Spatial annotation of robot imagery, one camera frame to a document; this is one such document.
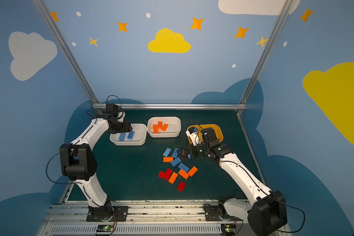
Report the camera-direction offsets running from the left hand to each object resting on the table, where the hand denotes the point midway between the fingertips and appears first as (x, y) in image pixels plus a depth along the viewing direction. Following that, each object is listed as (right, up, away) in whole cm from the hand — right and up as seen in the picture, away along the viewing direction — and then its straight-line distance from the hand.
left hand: (127, 127), depth 94 cm
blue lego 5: (+32, -22, -1) cm, 39 cm away
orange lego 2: (+23, 0, +17) cm, 29 cm away
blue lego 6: (+36, -25, -3) cm, 44 cm away
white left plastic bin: (+5, -8, +11) cm, 14 cm away
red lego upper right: (+36, -12, -23) cm, 44 cm away
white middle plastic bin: (+29, -2, +17) cm, 34 cm away
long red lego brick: (+27, -28, -6) cm, 39 cm away
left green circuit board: (-3, -49, -23) cm, 55 cm away
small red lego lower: (+23, -28, -8) cm, 37 cm away
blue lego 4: (+31, -18, +2) cm, 36 cm away
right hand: (+38, -11, -15) cm, 42 cm away
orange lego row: (+27, -21, 0) cm, 34 cm away
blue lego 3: (+26, -17, +4) cm, 31 cm away
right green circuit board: (+58, -51, -22) cm, 80 cm away
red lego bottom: (+35, -34, -11) cm, 50 cm away
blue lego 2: (-1, -6, +10) cm, 12 cm away
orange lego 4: (+37, -29, -5) cm, 47 cm away
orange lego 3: (+42, -27, -5) cm, 51 cm away
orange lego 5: (+30, -30, -8) cm, 43 cm away
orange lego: (+15, 0, +16) cm, 23 cm away
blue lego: (-7, -7, +10) cm, 14 cm away
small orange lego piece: (+19, +2, +17) cm, 26 cm away
